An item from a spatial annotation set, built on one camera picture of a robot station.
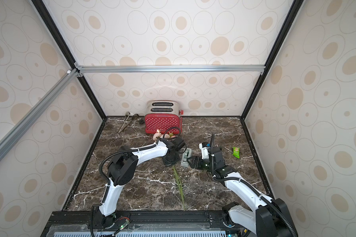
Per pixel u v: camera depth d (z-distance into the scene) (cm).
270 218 40
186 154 92
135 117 118
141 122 115
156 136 103
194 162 74
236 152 98
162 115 97
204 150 76
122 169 53
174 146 71
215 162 64
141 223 73
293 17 71
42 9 68
